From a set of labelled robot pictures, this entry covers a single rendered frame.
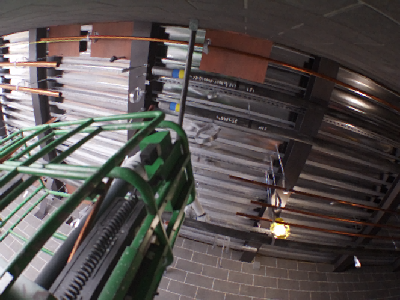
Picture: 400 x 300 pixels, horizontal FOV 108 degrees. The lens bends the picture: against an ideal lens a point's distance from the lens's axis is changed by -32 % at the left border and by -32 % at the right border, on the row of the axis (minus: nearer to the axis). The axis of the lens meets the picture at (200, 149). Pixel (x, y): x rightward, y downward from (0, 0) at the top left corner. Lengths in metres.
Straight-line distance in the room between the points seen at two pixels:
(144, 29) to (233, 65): 0.97
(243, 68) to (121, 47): 1.39
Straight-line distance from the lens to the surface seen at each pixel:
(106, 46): 2.70
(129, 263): 0.65
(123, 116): 1.21
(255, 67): 2.19
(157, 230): 0.83
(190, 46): 1.48
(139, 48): 2.24
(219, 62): 2.20
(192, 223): 2.08
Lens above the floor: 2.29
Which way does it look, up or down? 60 degrees up
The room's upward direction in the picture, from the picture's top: 24 degrees clockwise
